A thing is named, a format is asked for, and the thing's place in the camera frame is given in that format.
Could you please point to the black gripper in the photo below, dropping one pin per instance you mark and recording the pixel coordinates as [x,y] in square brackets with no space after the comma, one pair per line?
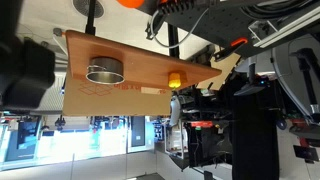
[251,89]

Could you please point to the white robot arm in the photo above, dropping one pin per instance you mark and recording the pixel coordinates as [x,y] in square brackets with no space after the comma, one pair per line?
[290,73]

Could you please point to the yellow bell pepper toy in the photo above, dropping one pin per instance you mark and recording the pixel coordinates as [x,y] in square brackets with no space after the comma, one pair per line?
[175,81]

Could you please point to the silver metal pot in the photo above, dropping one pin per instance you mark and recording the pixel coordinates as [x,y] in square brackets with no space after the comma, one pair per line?
[105,66]

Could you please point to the small cardboard piece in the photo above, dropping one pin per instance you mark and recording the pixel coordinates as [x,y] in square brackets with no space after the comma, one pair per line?
[221,71]

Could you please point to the aluminium extrusion bar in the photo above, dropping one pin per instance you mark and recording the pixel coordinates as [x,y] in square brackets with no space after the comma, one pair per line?
[283,25]

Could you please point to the black perforated breadboard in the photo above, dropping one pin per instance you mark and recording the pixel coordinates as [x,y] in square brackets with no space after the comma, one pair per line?
[213,23]

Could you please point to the orange plate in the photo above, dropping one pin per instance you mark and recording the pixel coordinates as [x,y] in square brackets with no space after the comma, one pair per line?
[175,72]

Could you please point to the large brown cardboard sheet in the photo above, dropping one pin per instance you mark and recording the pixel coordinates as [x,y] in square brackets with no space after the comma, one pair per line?
[100,100]

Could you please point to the round dark grille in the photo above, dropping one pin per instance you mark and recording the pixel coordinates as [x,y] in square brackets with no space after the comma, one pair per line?
[88,7]

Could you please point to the black bulky mount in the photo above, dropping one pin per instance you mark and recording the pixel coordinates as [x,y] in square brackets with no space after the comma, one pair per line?
[23,73]

